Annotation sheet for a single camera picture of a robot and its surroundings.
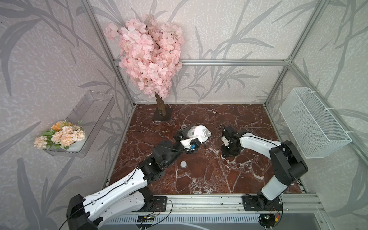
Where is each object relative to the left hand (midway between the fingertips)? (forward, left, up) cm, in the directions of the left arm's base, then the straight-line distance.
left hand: (195, 130), depth 65 cm
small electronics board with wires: (-31, +24, -33) cm, 52 cm away
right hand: (+3, -20, -31) cm, 37 cm away
